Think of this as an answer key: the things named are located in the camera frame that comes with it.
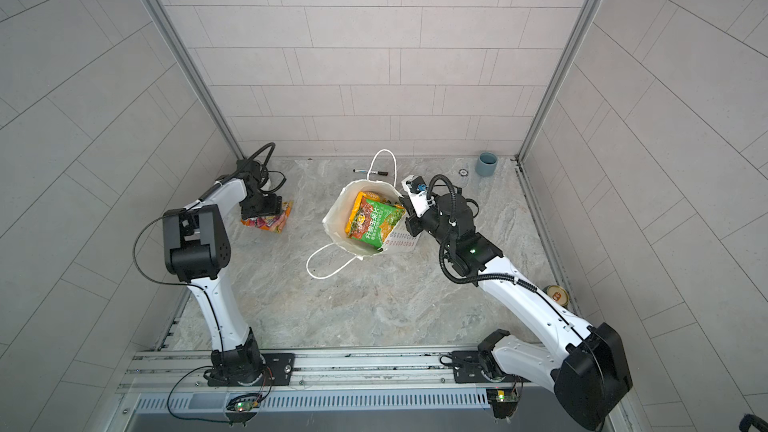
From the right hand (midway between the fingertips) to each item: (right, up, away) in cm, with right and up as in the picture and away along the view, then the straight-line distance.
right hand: (400, 198), depth 73 cm
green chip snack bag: (-8, -6, +7) cm, 12 cm away
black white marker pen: (-7, +7, +40) cm, 42 cm away
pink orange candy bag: (-41, -9, +22) cm, 48 cm away
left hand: (-42, -3, +27) cm, 50 cm away
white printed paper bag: (-17, -5, +7) cm, 19 cm away
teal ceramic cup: (+31, +11, +33) cm, 46 cm away
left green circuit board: (-34, -45, -9) cm, 57 cm away
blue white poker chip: (+24, +8, +39) cm, 46 cm away
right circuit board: (+24, -47, -4) cm, 53 cm away
